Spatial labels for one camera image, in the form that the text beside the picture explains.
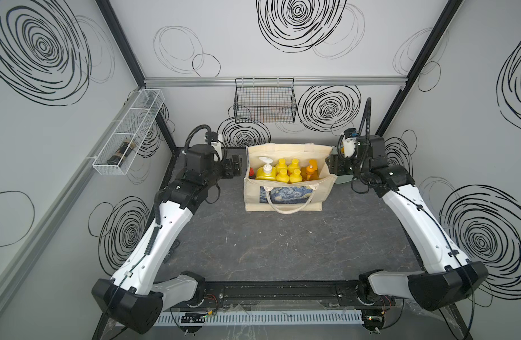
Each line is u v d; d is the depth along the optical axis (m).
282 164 0.85
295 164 0.85
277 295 0.75
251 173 0.86
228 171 0.63
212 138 0.59
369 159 0.53
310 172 0.84
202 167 0.50
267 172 0.81
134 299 0.36
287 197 0.86
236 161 0.63
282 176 0.81
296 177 0.82
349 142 0.65
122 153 0.67
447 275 0.38
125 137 0.77
